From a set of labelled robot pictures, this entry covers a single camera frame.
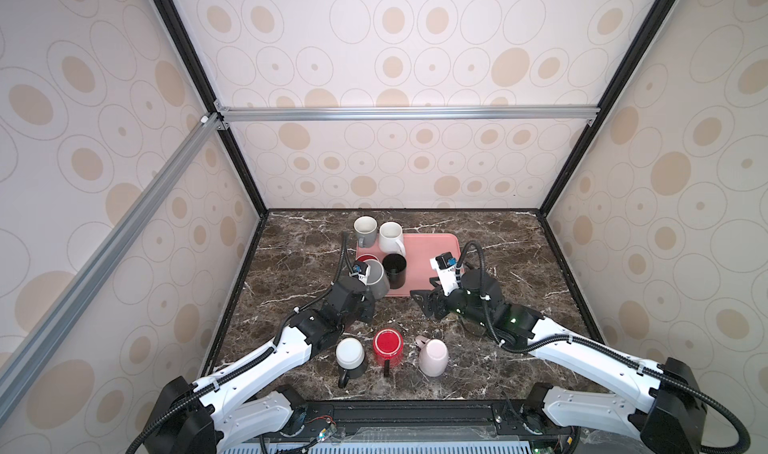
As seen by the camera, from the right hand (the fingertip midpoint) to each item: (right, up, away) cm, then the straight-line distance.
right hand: (422, 286), depth 75 cm
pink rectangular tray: (+3, +8, +35) cm, 36 cm away
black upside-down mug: (-7, +3, +22) cm, 23 cm away
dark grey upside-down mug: (-12, +1, +1) cm, 12 cm away
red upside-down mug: (-8, -17, +2) cm, 19 cm away
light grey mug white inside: (-17, +16, +30) cm, 38 cm away
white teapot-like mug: (-8, +12, +28) cm, 31 cm away
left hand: (-11, -2, +4) cm, 12 cm away
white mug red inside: (-17, +6, +22) cm, 28 cm away
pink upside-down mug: (+3, -18, 0) cm, 18 cm away
